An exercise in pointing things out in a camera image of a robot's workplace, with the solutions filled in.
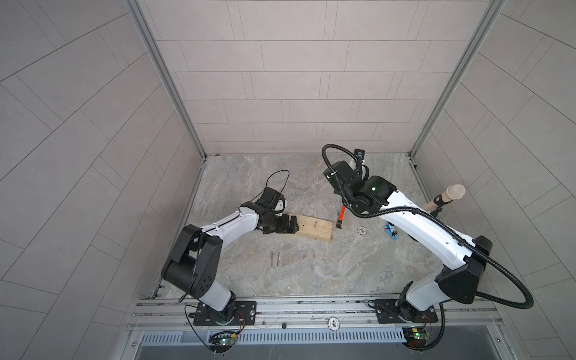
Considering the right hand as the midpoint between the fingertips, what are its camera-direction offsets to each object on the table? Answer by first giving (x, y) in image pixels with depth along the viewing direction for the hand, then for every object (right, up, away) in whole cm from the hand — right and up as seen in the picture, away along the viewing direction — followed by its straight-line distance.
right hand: (344, 179), depth 76 cm
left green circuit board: (-38, -47, -11) cm, 61 cm away
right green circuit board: (+20, -48, -8) cm, 53 cm away
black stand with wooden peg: (+33, -4, -7) cm, 34 cm away
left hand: (-18, -19, +12) cm, 29 cm away
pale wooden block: (-10, -19, +10) cm, 24 cm away
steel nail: (-26, -28, +8) cm, 39 cm away
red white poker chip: (+10, -21, +14) cm, 27 cm away
